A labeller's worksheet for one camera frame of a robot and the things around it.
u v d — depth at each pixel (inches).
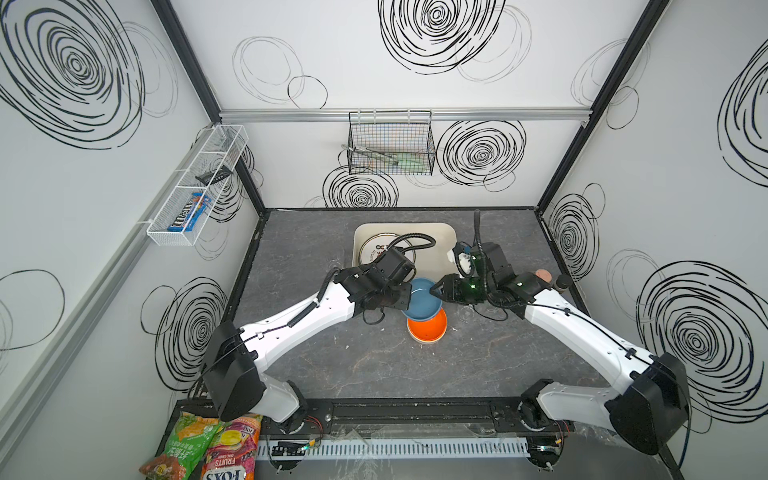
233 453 25.9
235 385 15.4
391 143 35.0
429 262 40.2
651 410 15.6
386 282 22.7
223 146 36.2
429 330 32.5
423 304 30.1
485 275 24.0
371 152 33.4
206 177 30.9
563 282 35.0
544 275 35.0
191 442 25.9
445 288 28.4
